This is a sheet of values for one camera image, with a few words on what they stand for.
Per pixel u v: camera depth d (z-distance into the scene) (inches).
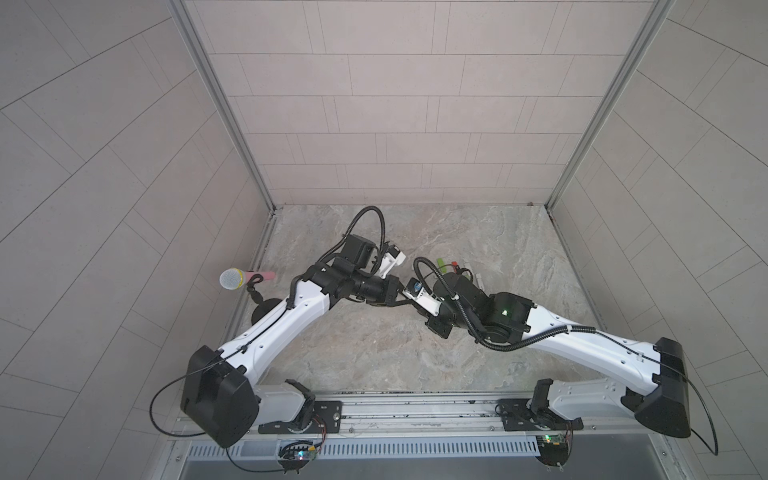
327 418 27.8
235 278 26.2
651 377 15.5
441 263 40.0
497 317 19.7
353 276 22.8
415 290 23.6
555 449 26.7
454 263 39.5
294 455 25.6
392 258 26.7
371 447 48.7
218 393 14.9
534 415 25.1
